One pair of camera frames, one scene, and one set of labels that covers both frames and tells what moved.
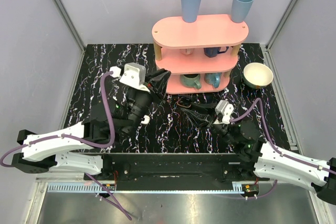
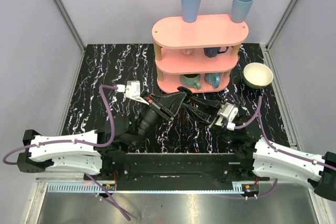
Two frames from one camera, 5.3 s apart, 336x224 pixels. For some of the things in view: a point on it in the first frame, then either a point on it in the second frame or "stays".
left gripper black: (151, 87) to (161, 106)
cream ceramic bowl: (257, 75) stays
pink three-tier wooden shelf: (199, 54) stays
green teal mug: (191, 80) stays
